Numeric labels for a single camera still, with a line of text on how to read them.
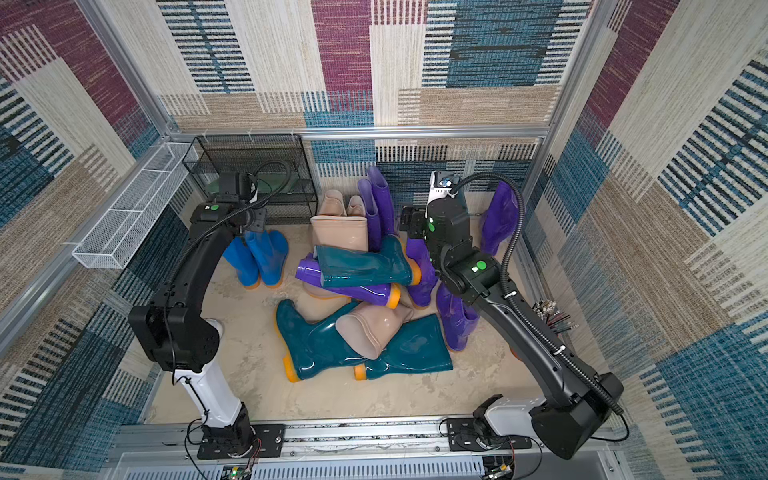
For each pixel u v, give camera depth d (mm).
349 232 833
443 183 549
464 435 731
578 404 377
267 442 735
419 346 895
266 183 744
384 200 910
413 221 598
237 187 648
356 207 919
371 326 757
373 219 869
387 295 776
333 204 932
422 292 922
